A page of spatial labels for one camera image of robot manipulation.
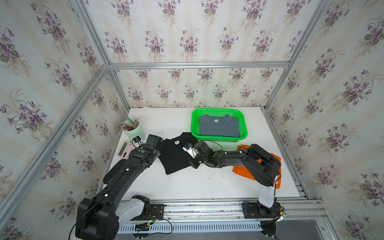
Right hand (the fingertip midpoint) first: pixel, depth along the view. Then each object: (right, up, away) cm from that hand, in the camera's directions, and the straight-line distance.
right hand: (189, 160), depth 92 cm
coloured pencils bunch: (-38, +22, +3) cm, 44 cm away
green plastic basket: (+22, +31, +22) cm, 44 cm away
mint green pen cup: (-31, +18, -3) cm, 37 cm away
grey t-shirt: (+27, +21, +15) cm, 37 cm away
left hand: (-20, +6, -10) cm, 23 cm away
